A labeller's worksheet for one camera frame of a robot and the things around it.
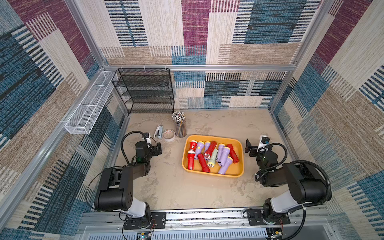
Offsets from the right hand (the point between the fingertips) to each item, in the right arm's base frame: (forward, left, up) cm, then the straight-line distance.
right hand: (256, 141), depth 91 cm
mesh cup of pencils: (+11, +46, +1) cm, 47 cm away
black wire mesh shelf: (+40, +72, +9) cm, 83 cm away
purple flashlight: (-1, +21, -5) cm, 22 cm away
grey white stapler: (+13, +62, -6) cm, 63 cm away
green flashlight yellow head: (-10, +27, -4) cm, 30 cm away
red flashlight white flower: (+1, +38, -5) cm, 39 cm away
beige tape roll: (+12, +55, -8) cm, 57 cm away
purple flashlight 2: (-8, +20, -3) cm, 22 cm away
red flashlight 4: (-5, +14, -6) cm, 16 cm away
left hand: (+2, +64, -2) cm, 64 cm away
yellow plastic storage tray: (-14, +14, -8) cm, 22 cm away
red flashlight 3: (-3, +28, -3) cm, 28 cm away
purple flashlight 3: (-15, +21, -7) cm, 27 cm away
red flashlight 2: (-14, +31, -6) cm, 35 cm away
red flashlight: (-9, +39, -4) cm, 41 cm away
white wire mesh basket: (+10, +105, +10) cm, 106 cm away
